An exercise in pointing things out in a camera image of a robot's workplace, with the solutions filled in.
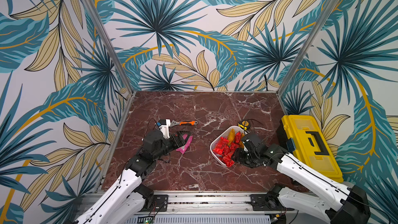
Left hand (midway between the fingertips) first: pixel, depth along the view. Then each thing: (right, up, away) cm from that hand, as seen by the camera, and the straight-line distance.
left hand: (186, 137), depth 73 cm
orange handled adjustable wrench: (-5, +4, +28) cm, 29 cm away
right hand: (+23, -12, +5) cm, 27 cm away
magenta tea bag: (-3, -10, +16) cm, 19 cm away
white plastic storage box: (+14, -7, +13) cm, 20 cm away
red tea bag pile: (+20, -9, +10) cm, 24 cm away
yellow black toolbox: (+58, -1, +5) cm, 58 cm away
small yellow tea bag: (+24, -3, +17) cm, 30 cm away
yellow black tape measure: (+35, +3, +26) cm, 43 cm away
